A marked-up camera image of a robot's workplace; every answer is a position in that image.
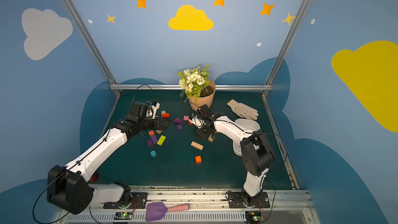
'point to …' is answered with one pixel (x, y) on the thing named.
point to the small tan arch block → (163, 112)
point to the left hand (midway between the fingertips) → (166, 120)
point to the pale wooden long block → (197, 145)
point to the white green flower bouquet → (192, 82)
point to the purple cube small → (179, 127)
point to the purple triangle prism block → (177, 121)
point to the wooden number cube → (210, 138)
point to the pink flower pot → (206, 97)
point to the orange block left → (151, 132)
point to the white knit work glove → (243, 110)
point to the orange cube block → (198, 159)
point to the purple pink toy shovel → (155, 211)
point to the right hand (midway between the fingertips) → (203, 130)
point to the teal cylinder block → (153, 153)
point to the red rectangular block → (166, 115)
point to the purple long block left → (154, 139)
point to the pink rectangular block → (186, 117)
